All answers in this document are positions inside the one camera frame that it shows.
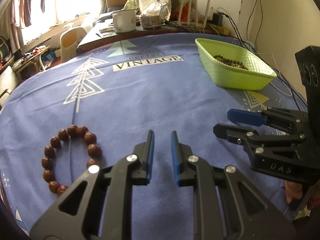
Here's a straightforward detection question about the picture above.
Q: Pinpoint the brown wooden bead bracelet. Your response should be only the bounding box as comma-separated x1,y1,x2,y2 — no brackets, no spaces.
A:
41,124,103,196

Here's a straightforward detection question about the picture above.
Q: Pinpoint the right human hand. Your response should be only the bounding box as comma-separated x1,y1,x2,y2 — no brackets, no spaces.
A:
285,181,319,210

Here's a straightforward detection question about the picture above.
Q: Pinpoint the green plastic basket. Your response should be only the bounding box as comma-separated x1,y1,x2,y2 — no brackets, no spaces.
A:
195,38,277,90

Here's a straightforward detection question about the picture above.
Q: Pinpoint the blue printed tablecloth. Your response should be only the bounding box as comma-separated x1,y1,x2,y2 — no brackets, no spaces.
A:
1,34,304,239

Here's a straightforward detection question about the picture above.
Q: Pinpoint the black power adapter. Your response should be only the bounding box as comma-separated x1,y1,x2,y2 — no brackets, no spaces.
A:
212,12,223,27

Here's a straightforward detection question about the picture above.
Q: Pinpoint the white wifi router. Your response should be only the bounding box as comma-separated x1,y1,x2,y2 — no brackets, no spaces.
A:
172,0,211,29

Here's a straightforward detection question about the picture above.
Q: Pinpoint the foil wrapped package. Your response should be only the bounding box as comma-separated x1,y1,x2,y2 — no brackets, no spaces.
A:
139,2,171,29

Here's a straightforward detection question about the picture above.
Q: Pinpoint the wooden armchair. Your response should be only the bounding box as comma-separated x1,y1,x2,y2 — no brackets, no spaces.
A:
0,67,21,93

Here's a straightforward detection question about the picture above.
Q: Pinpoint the small wooden side table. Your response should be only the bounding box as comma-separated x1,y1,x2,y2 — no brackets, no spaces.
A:
12,46,50,75

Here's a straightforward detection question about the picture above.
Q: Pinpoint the white enamel mug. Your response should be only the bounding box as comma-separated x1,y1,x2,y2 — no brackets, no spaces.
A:
112,9,136,34

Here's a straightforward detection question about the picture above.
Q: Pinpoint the white plastic chair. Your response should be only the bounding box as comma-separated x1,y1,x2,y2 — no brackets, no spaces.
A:
60,27,87,63

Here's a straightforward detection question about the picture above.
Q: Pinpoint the dark wooden desk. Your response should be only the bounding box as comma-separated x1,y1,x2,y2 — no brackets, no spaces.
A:
76,18,215,54

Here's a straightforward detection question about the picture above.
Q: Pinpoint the black cable on table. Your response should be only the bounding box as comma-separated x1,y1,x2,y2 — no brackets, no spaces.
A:
217,7,308,108

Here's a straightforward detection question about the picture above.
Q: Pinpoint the white cable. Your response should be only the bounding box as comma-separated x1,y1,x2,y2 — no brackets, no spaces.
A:
257,52,293,98

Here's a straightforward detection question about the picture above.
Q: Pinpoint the black cable on wall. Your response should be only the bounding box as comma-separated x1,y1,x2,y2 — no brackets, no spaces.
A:
246,0,264,43

